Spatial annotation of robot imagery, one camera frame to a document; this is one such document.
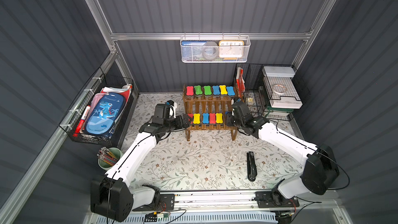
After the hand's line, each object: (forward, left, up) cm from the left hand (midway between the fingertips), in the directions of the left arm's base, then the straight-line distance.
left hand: (185, 120), depth 80 cm
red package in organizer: (+41, -38, -10) cm, 57 cm away
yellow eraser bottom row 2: (+4, -19, -4) cm, 19 cm away
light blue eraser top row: (+14, -17, +9) cm, 23 cm away
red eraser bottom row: (+6, -2, -3) cm, 7 cm away
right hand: (+5, -25, -1) cm, 25 cm away
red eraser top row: (+13, -2, +8) cm, 16 cm away
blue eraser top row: (+13, -24, +8) cm, 29 cm away
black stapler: (-19, -35, -16) cm, 43 cm away
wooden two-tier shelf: (+15, -13, -5) cm, 21 cm away
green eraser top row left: (+13, -7, +9) cm, 17 cm away
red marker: (-10, +42, +13) cm, 45 cm away
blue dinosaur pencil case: (-7, +32, +15) cm, 36 cm away
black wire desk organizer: (+35, -51, -20) cm, 65 cm away
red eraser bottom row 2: (+4, -14, -4) cm, 16 cm away
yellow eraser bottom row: (+3, -6, -3) cm, 7 cm away
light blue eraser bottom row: (+4, -11, -4) cm, 12 cm away
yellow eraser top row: (+14, -20, +9) cm, 26 cm away
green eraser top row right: (+14, -12, +9) cm, 20 cm away
